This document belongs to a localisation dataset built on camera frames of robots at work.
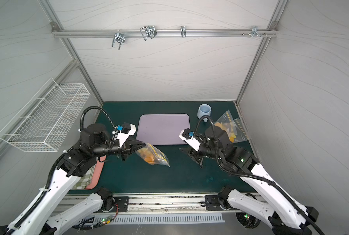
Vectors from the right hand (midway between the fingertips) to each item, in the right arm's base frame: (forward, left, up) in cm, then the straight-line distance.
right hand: (184, 143), depth 63 cm
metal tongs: (+1, -10, -28) cm, 30 cm away
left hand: (-3, +17, +3) cm, 17 cm away
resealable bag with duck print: (-1, +16, -12) cm, 20 cm away
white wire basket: (+5, +67, +3) cm, 67 cm away
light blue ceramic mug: (+44, -14, -26) cm, 53 cm away
